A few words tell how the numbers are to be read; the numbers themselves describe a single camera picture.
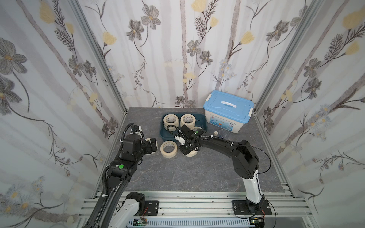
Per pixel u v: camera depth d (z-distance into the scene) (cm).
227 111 98
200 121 110
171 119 110
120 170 47
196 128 105
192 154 87
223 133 98
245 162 51
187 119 111
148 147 65
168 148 98
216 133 93
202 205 77
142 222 70
